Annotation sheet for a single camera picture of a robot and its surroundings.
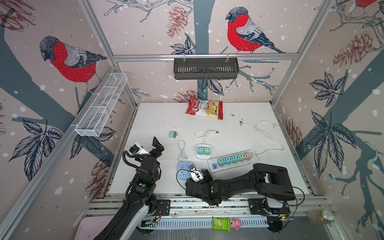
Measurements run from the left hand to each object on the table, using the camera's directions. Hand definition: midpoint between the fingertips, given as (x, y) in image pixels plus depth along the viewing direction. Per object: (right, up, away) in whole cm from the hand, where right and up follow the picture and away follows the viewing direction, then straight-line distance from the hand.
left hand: (149, 141), depth 76 cm
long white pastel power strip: (+35, -16, +9) cm, 39 cm away
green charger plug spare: (+9, +1, +24) cm, 26 cm away
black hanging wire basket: (+32, +47, +28) cm, 64 cm away
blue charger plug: (+43, -12, +7) cm, 45 cm away
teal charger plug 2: (+39, -12, +6) cm, 42 cm away
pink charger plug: (+55, -9, +8) cm, 57 cm away
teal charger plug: (+48, -11, +7) cm, 49 cm away
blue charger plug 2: (+27, -7, +10) cm, 30 cm away
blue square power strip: (+19, -13, -8) cm, 24 cm away
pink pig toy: (+43, -36, -9) cm, 57 cm away
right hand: (+22, -23, +6) cm, 33 cm away
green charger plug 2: (+31, -7, +10) cm, 34 cm away
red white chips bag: (+38, +18, +38) cm, 57 cm away
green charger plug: (+51, -10, +7) cm, 53 cm away
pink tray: (-24, -37, -10) cm, 46 cm away
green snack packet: (+37, -37, -8) cm, 53 cm away
